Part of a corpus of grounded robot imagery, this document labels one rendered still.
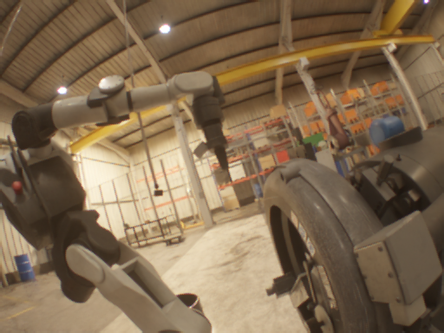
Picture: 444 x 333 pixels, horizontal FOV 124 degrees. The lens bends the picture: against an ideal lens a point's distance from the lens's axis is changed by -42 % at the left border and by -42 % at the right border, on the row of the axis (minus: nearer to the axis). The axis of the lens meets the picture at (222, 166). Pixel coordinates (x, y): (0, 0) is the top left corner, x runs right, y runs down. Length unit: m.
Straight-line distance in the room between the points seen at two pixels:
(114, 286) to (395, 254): 0.54
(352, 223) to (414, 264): 0.14
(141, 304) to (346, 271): 0.46
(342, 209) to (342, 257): 0.09
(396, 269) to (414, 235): 0.05
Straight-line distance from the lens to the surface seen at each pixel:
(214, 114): 0.57
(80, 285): 0.69
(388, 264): 0.29
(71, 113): 0.62
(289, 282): 0.83
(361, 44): 11.84
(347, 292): 0.39
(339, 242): 0.38
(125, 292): 0.54
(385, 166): 0.37
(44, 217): 0.64
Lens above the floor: 0.95
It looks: 8 degrees up
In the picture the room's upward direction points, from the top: 19 degrees counter-clockwise
